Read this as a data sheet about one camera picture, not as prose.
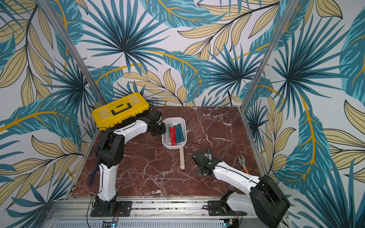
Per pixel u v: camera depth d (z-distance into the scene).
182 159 0.89
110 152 0.55
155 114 0.82
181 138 0.98
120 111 0.93
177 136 0.98
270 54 0.86
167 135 0.98
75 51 0.84
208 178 0.61
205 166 0.66
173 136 0.98
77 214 0.72
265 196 0.41
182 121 1.04
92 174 0.84
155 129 0.84
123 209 0.73
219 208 0.67
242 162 0.90
